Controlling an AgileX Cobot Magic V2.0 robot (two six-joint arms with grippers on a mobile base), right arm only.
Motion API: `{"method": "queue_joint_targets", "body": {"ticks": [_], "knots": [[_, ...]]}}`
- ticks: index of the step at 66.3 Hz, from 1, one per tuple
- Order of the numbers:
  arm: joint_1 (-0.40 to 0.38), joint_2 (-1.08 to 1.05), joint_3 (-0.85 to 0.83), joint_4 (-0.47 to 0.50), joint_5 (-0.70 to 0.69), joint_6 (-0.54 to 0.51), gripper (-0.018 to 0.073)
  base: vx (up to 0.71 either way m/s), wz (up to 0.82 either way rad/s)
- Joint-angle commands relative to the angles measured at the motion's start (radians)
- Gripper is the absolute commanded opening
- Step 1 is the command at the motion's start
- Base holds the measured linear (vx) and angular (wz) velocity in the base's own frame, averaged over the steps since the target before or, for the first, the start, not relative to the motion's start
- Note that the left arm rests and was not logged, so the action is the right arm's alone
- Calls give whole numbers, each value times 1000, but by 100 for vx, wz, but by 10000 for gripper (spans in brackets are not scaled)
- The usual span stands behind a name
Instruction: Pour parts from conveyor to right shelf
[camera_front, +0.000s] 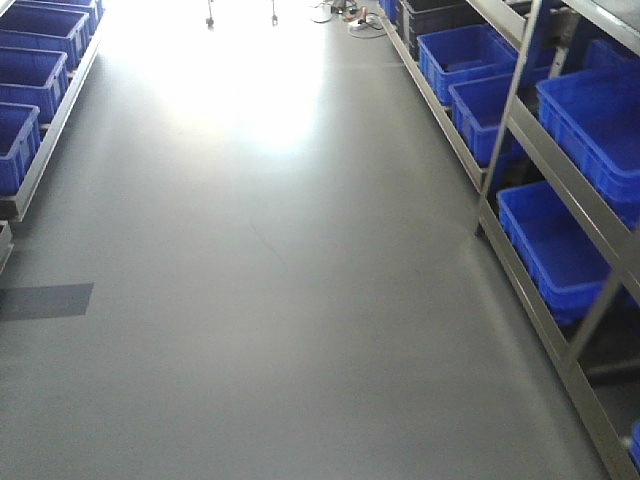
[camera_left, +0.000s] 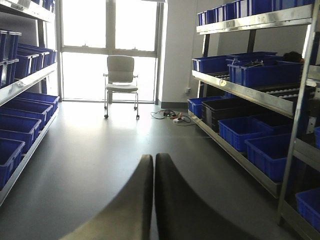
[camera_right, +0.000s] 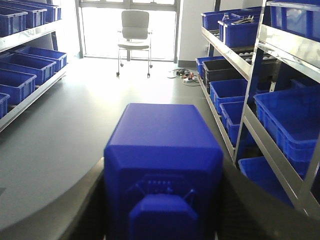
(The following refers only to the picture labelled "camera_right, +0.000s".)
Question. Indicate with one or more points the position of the clear water bottle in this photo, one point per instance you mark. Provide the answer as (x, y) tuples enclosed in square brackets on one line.
[(225, 18)]

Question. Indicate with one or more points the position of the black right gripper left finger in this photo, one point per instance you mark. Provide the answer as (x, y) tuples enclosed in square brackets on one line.
[(62, 215)]

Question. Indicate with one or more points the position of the steel roller rack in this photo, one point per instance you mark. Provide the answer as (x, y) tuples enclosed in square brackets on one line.
[(287, 47)]

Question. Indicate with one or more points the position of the blue plastic bin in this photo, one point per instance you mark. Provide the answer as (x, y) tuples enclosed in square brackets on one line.
[(262, 175), (295, 17), (302, 83), (287, 115)]

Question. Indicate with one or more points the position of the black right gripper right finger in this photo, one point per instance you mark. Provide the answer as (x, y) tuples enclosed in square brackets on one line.
[(262, 220)]

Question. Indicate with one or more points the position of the blue plastic box slanted corners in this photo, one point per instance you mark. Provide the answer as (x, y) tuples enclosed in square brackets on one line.
[(162, 140)]

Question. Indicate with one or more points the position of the black plastic bin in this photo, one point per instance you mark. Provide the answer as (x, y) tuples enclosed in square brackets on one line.
[(217, 68)]

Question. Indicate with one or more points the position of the row of blue bins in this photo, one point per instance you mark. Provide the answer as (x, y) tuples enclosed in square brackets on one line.
[(22, 82), (240, 35)]

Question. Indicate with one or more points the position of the grey office chair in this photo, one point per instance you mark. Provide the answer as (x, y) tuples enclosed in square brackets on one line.
[(135, 32)]

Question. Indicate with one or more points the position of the white power strip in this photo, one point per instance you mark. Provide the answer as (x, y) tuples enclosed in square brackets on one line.
[(190, 80)]

